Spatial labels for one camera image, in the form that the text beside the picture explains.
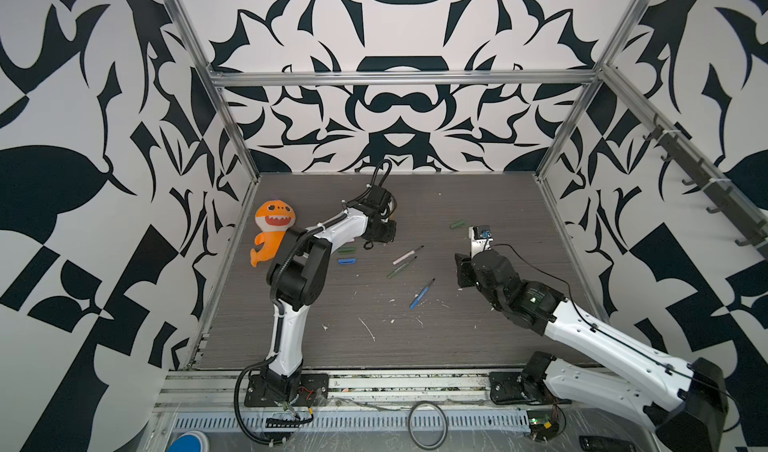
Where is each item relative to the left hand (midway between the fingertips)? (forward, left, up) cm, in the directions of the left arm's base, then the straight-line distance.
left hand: (391, 229), depth 98 cm
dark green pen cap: (-4, +16, -6) cm, 17 cm away
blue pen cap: (-8, +15, -6) cm, 18 cm away
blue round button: (-52, +47, -4) cm, 70 cm away
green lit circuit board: (-52, -33, -7) cm, 62 cm away
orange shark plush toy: (+3, +37, +3) cm, 38 cm away
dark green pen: (-11, -3, -5) cm, 13 cm away
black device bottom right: (-56, -44, -5) cm, 72 cm away
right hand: (-17, -17, +13) cm, 27 cm away
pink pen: (-7, -5, -4) cm, 10 cm away
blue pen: (-20, -8, -5) cm, 22 cm away
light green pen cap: (+5, -24, -5) cm, 25 cm away
